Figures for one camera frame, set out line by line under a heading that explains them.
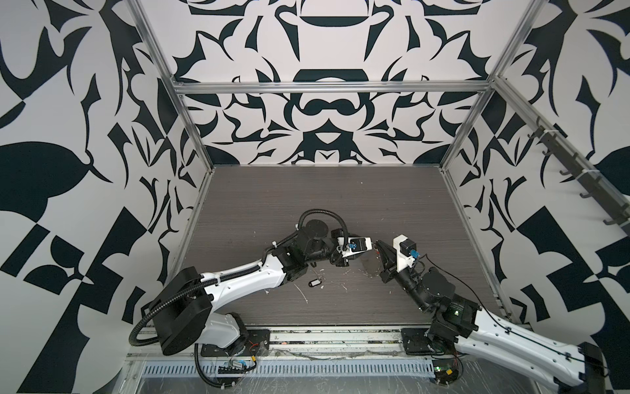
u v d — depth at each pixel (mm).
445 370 712
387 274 617
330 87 937
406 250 572
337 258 595
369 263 817
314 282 866
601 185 552
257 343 732
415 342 742
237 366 708
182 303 429
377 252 687
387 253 659
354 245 580
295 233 603
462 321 547
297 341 756
